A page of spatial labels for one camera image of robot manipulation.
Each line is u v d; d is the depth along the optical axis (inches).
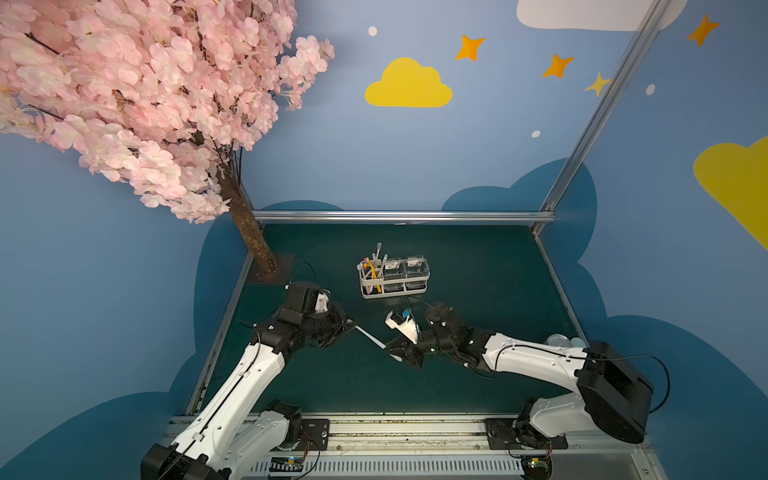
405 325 27.1
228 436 16.4
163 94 17.2
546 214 46.2
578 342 35.3
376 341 30.1
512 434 29.3
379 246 37.5
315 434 29.5
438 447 28.9
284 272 42.2
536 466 28.8
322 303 24.7
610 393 16.8
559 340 33.9
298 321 23.0
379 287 39.6
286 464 28.6
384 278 37.1
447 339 25.6
